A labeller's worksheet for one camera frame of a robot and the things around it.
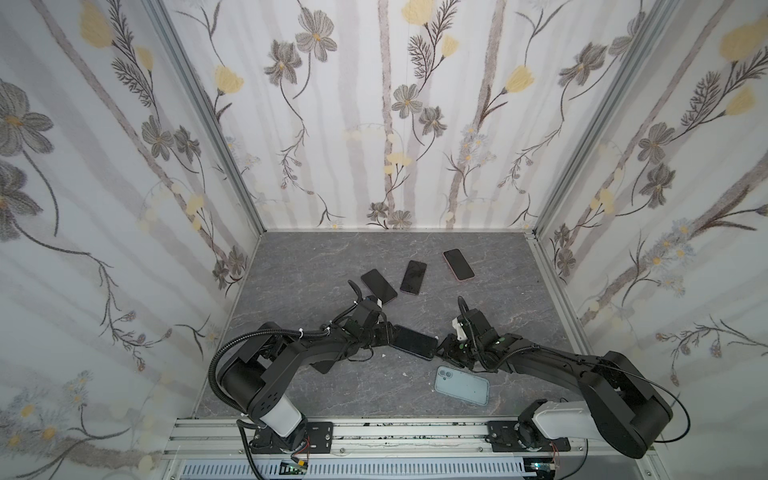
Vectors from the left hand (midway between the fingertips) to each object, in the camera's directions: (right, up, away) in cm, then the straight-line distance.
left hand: (389, 326), depth 91 cm
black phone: (+8, -4, -2) cm, 9 cm away
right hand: (+11, -5, -6) cm, 13 cm away
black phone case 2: (-19, -10, -5) cm, 23 cm away
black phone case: (+8, -5, -2) cm, 10 cm away
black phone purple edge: (-3, +11, +11) cm, 16 cm away
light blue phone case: (+21, -15, -7) cm, 27 cm away
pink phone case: (+23, +16, +17) cm, 33 cm away
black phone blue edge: (+26, +19, +21) cm, 38 cm away
